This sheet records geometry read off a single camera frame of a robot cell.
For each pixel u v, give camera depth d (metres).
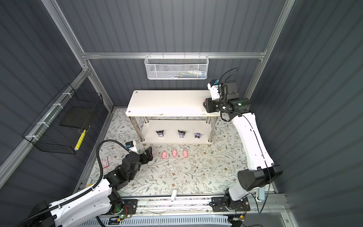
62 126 0.72
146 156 0.74
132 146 0.70
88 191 0.50
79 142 0.68
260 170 0.40
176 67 1.24
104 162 0.89
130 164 0.60
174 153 0.92
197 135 0.91
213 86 0.62
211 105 0.63
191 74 0.92
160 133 0.91
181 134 0.90
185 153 0.91
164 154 0.91
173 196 0.75
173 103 0.76
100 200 0.60
